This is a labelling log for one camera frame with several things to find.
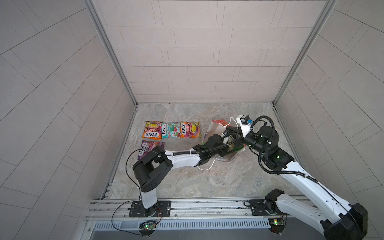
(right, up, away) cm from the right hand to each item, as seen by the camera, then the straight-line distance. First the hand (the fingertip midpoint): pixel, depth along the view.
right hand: (226, 129), depth 69 cm
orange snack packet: (-19, -3, +27) cm, 33 cm away
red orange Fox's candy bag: (-44, -3, +27) cm, 51 cm away
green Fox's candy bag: (+6, -9, +3) cm, 12 cm away
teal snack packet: (-32, -3, +27) cm, 42 cm away
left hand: (+5, -8, +15) cm, 18 cm away
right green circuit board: (+23, -44, -1) cm, 50 cm away
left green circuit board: (-36, -42, -4) cm, 55 cm away
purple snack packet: (-45, -13, +21) cm, 51 cm away
